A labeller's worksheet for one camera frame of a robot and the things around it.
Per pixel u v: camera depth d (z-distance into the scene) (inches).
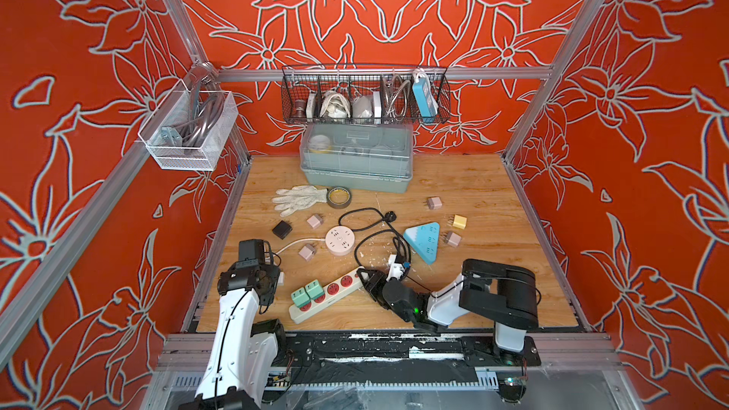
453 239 36.4
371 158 36.6
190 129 30.5
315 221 38.4
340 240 36.3
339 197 41.8
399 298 24.9
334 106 35.3
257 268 22.9
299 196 41.9
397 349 29.2
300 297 29.9
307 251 35.5
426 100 34.5
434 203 39.9
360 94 38.7
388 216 38.4
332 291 31.3
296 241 36.5
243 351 17.8
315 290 30.1
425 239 36.1
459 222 38.4
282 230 37.4
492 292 20.0
